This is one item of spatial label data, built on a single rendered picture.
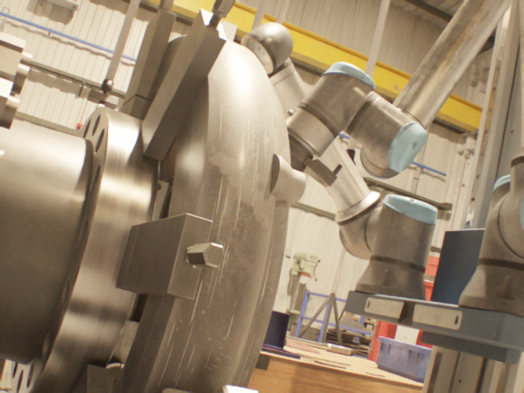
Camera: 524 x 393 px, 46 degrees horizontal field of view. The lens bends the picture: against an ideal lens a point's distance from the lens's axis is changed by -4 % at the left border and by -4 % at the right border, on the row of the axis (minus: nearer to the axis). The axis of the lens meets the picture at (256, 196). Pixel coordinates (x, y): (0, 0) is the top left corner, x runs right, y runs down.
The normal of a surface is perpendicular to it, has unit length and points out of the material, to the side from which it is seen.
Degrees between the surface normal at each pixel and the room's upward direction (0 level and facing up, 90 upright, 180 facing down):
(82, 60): 90
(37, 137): 33
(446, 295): 90
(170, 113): 131
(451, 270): 90
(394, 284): 70
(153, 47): 85
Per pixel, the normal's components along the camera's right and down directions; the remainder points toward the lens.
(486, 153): -0.92, -0.29
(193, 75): 0.17, 0.60
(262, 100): 0.52, -0.59
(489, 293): -0.55, -0.60
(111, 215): 0.49, -0.28
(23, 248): 0.37, 0.00
